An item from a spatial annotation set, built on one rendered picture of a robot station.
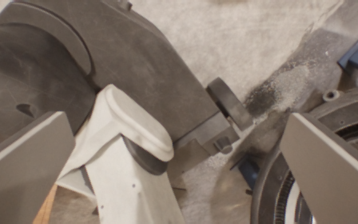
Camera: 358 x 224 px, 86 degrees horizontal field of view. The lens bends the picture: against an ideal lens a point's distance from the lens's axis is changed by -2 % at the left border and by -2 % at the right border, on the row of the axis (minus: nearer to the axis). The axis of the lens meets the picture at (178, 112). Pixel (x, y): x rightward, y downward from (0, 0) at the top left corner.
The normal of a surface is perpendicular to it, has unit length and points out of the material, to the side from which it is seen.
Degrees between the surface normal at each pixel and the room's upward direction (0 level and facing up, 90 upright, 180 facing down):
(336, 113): 90
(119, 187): 75
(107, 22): 0
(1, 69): 52
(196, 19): 0
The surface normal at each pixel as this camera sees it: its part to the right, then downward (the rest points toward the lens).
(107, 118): -0.31, -0.13
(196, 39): 0.25, 0.59
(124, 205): -0.48, -0.40
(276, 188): -0.80, -0.31
